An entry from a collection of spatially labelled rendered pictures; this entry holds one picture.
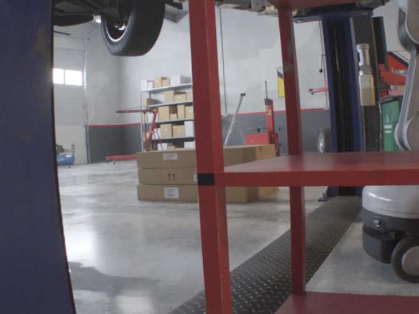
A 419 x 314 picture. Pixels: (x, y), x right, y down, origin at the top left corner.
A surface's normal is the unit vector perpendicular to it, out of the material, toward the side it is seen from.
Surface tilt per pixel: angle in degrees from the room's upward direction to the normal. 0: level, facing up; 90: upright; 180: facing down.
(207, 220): 90
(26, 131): 90
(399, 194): 56
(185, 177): 90
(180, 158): 89
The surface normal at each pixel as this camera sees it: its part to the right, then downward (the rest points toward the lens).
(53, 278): 0.89, -0.03
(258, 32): -0.46, 0.07
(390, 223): -0.91, 0.06
